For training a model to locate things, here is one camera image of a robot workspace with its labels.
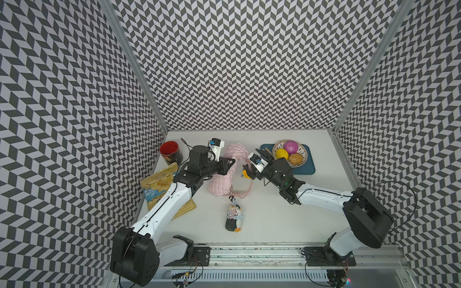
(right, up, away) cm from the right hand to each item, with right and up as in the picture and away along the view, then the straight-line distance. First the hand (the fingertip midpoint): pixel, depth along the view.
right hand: (251, 158), depth 82 cm
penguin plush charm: (-8, -27, -7) cm, 29 cm away
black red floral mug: (-41, +2, +11) cm, 43 cm away
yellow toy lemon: (+19, +2, +20) cm, 28 cm away
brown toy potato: (+26, -1, +17) cm, 31 cm away
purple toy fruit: (+24, +5, +20) cm, 31 cm away
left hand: (-8, -1, -5) cm, 10 cm away
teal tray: (+33, -6, +17) cm, 38 cm away
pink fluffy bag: (-13, -11, -6) cm, 18 cm away
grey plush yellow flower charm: (-3, -6, -6) cm, 10 cm away
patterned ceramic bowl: (+31, +3, +23) cm, 39 cm away
